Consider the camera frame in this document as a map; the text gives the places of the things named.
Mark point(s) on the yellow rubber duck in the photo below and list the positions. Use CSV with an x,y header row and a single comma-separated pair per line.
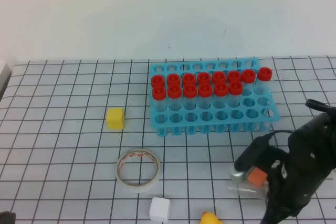
x,y
209,218

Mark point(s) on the clear tube red cap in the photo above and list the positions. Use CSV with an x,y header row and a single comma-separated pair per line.
x,y
247,190

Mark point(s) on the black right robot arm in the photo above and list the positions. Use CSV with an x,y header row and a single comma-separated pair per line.
x,y
325,120

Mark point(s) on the yellow foam cube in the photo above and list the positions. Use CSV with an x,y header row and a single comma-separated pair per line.
x,y
115,118

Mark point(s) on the white object at wall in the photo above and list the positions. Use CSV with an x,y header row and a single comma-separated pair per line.
x,y
5,75

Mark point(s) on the orange foam cube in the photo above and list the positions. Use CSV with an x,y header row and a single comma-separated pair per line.
x,y
257,177

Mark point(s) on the white grid cloth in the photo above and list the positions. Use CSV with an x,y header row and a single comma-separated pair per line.
x,y
58,156

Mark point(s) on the blue tube rack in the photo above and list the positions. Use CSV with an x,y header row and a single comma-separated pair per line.
x,y
254,113

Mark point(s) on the white foam cube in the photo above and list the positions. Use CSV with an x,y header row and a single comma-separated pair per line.
x,y
160,209

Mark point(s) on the white tape roll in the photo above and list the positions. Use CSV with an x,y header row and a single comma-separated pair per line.
x,y
138,170

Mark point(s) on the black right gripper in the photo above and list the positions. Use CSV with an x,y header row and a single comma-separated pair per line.
x,y
310,160

